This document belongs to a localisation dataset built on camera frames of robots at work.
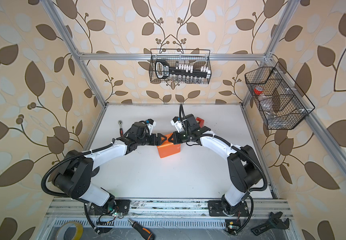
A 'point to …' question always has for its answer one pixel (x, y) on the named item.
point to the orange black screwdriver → (145, 233)
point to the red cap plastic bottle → (258, 91)
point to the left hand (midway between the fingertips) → (163, 137)
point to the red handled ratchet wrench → (120, 122)
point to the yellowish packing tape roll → (79, 232)
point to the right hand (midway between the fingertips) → (169, 140)
